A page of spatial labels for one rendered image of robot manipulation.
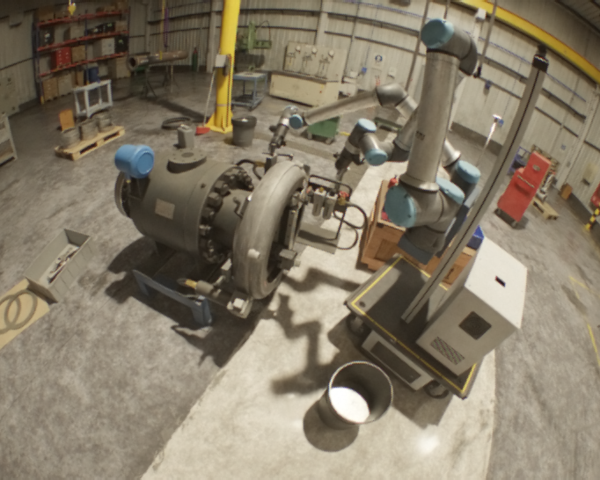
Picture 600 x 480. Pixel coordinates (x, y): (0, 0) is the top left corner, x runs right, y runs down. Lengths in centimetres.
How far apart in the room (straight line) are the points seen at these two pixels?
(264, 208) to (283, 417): 109
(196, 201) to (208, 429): 118
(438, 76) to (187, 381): 179
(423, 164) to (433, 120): 15
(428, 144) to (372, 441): 147
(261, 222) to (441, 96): 80
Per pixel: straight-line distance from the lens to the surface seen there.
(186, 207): 131
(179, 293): 160
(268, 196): 107
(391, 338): 150
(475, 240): 227
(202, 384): 159
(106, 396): 176
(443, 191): 102
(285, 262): 144
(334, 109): 149
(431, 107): 88
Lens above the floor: 150
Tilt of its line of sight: 40 degrees down
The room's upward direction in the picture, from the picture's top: 11 degrees clockwise
